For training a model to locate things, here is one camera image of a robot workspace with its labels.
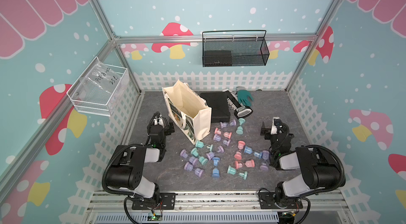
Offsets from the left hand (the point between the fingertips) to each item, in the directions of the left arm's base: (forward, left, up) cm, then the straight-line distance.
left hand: (163, 122), depth 93 cm
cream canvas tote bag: (+12, -14, -6) cm, 19 cm away
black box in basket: (+28, -32, +26) cm, 50 cm away
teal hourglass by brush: (-2, -46, -4) cm, 46 cm away
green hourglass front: (-26, -40, -6) cm, 48 cm away
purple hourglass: (-16, -14, -5) cm, 22 cm away
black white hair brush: (+15, -49, -7) cm, 52 cm away
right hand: (0, -64, +4) cm, 64 cm away
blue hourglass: (-26, -31, -6) cm, 41 cm away
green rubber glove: (+27, -54, -6) cm, 61 cm away
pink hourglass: (-22, -49, -5) cm, 54 cm away
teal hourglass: (-16, -19, -5) cm, 25 cm away
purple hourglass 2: (-24, -17, -5) cm, 30 cm away
